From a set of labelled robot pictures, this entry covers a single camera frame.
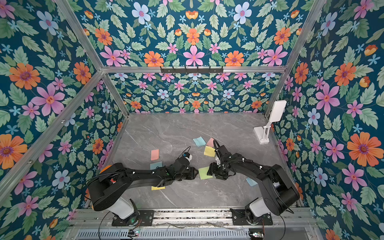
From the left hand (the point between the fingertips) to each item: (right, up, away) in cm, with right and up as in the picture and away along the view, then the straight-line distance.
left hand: (200, 172), depth 86 cm
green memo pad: (+2, -1, +2) cm, 3 cm away
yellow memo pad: (-26, -8, -3) cm, 27 cm away
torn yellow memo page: (+6, +11, +12) cm, 17 cm away
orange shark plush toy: (-62, 0, +9) cm, 62 cm away
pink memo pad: (-30, +9, +11) cm, 33 cm away
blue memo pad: (-30, +2, +7) cm, 31 cm away
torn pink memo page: (+7, +16, +18) cm, 25 cm away
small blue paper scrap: (+29, -5, -2) cm, 30 cm away
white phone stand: (+45, +22, +21) cm, 54 cm away
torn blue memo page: (-1, +17, +17) cm, 24 cm away
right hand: (+7, 0, +1) cm, 7 cm away
